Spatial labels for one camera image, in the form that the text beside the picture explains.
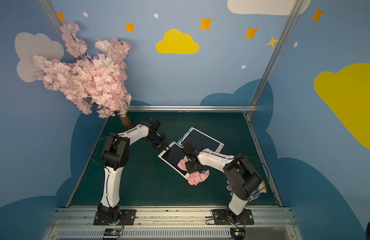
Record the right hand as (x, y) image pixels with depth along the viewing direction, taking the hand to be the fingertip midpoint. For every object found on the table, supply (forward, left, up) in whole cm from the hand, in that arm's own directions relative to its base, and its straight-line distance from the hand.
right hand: (194, 167), depth 91 cm
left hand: (+14, +17, +1) cm, 22 cm away
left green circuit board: (-36, +39, -2) cm, 53 cm away
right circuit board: (-32, -23, -4) cm, 40 cm away
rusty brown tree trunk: (+25, +48, +11) cm, 55 cm away
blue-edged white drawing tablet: (+22, -4, -3) cm, 23 cm away
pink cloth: (-8, -1, +3) cm, 8 cm away
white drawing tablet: (+9, +15, -4) cm, 18 cm away
